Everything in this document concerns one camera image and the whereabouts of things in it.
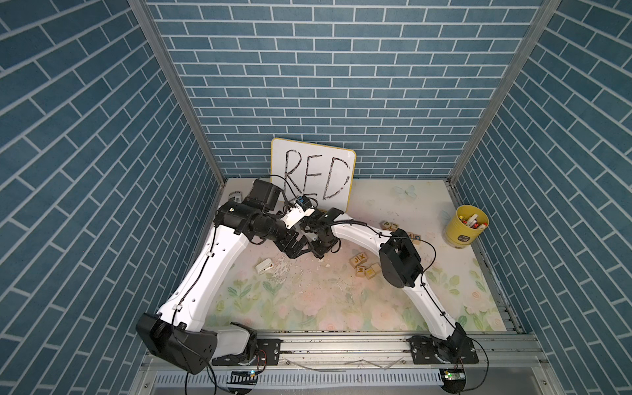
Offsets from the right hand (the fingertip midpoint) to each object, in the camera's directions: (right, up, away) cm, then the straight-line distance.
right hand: (321, 251), depth 96 cm
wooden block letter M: (+14, -6, -8) cm, 17 cm away
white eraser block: (-21, -4, -8) cm, 22 cm away
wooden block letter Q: (+38, +5, +1) cm, 39 cm away
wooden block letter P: (+27, +9, +5) cm, 29 cm away
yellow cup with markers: (+57, +11, -3) cm, 58 cm away
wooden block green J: (+30, +9, +5) cm, 31 cm away
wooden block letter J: (+13, -3, -5) cm, 14 cm away
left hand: (-3, +9, -26) cm, 27 cm away
